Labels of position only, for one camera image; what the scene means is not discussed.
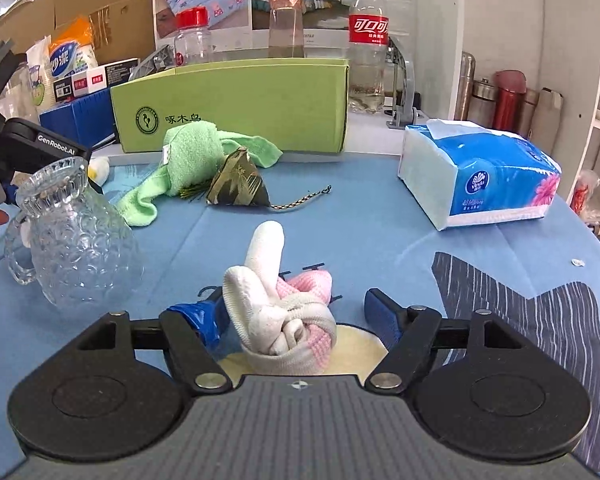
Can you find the green cardboard box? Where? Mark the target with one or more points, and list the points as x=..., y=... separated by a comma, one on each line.
x=260, y=105

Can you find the slim silver thermos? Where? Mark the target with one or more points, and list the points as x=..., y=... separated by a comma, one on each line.
x=464, y=85

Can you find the white shelf unit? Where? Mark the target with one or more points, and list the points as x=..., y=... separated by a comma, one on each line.
x=570, y=35

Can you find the pink white sock bundle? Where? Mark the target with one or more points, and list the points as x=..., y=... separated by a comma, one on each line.
x=280, y=330

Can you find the clear plastic jar black lid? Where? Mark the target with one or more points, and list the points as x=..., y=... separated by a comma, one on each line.
x=22, y=97

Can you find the grey metal clamp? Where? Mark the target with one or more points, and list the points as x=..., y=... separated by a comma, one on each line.
x=405, y=90
x=155, y=60

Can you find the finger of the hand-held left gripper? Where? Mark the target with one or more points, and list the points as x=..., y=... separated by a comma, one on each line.
x=9, y=194

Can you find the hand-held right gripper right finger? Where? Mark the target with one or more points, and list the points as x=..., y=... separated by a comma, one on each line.
x=382, y=315

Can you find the white red small box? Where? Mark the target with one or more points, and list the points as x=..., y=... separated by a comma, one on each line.
x=77, y=87

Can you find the blue floral tissue pack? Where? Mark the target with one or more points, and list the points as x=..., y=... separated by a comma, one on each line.
x=480, y=180

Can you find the blue printed tablecloth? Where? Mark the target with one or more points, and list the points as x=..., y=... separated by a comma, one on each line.
x=360, y=240

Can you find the clear jar red cap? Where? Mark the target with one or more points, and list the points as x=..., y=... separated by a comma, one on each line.
x=192, y=45

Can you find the orange blue wipes package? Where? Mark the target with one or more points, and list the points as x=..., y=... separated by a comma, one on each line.
x=67, y=55

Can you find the pinkish steel thermos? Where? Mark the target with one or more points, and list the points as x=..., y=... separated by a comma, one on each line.
x=528, y=112

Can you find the plastic cup stack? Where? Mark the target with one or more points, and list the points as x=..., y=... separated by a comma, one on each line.
x=41, y=70

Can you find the cola bottle red cap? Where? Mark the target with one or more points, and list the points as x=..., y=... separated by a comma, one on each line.
x=369, y=30

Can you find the clear glass pitcher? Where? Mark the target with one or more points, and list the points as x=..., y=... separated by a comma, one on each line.
x=80, y=250

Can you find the green towel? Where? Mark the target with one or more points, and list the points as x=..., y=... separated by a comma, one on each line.
x=190, y=150

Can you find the green pyramid plush zongzi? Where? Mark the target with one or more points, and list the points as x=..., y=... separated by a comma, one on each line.
x=237, y=180

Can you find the beige thermos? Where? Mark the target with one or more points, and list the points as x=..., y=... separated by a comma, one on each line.
x=546, y=120

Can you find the blue box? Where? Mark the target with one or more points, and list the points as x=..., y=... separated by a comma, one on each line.
x=80, y=120

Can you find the white plush toy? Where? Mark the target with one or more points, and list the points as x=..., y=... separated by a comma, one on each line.
x=99, y=169

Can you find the brown cardboard box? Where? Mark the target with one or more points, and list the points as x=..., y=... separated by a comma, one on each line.
x=105, y=0

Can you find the red print plastic bag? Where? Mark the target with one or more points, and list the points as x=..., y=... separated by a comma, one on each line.
x=587, y=197

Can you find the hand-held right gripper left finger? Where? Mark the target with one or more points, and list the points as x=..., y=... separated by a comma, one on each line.
x=202, y=317

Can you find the black small box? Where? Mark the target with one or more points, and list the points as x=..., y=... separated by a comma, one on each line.
x=120, y=72

